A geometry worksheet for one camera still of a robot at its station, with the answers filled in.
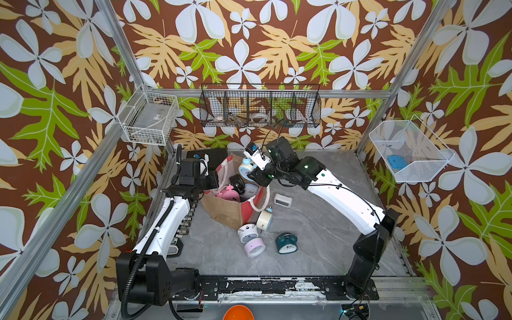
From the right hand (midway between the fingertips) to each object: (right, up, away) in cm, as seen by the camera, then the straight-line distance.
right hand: (251, 169), depth 74 cm
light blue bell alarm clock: (-1, +1, -4) cm, 4 cm away
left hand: (-14, -2, +9) cm, 17 cm away
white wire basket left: (-45, +23, +12) cm, 52 cm away
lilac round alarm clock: (+1, -31, +4) cm, 31 cm away
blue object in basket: (+60, +3, +6) cm, 60 cm away
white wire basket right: (+67, +7, +8) cm, 68 cm away
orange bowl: (-4, -49, -8) cm, 49 cm away
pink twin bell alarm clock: (-10, -12, +17) cm, 23 cm away
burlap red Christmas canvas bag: (-5, -18, +1) cm, 18 cm away
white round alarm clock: (-1, -26, +8) cm, 28 cm away
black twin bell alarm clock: (-6, -7, +19) cm, 21 cm away
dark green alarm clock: (+14, -30, +4) cm, 33 cm away
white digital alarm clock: (+15, -15, +21) cm, 30 cm away
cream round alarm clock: (+6, -22, +10) cm, 25 cm away
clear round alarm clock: (-1, -11, +24) cm, 26 cm away
